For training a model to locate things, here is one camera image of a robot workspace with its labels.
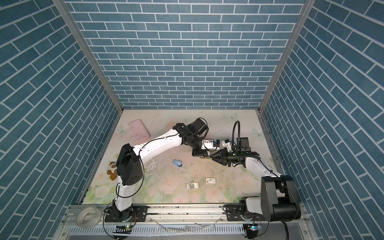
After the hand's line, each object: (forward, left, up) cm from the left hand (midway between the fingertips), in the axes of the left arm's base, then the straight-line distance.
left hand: (207, 151), depth 82 cm
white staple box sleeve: (-12, -2, -12) cm, 17 cm away
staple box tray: (-14, +8, -13) cm, 21 cm away
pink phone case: (+25, +48, -14) cm, 56 cm away
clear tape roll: (-28, +60, -15) cm, 68 cm away
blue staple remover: (-1, +17, -11) cm, 20 cm away
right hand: (-2, -2, -2) cm, 3 cm away
